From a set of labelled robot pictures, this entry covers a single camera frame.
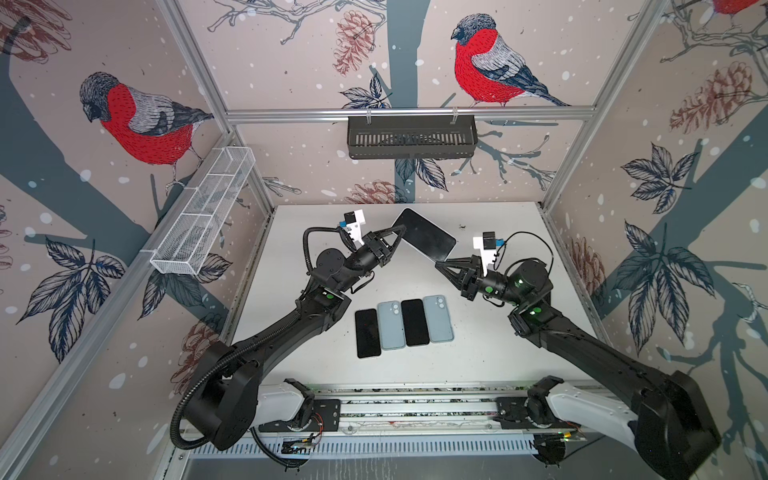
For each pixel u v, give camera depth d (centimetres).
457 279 65
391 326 89
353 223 67
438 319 91
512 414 73
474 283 61
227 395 40
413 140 106
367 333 89
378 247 62
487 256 61
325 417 73
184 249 70
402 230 67
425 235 67
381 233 66
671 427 39
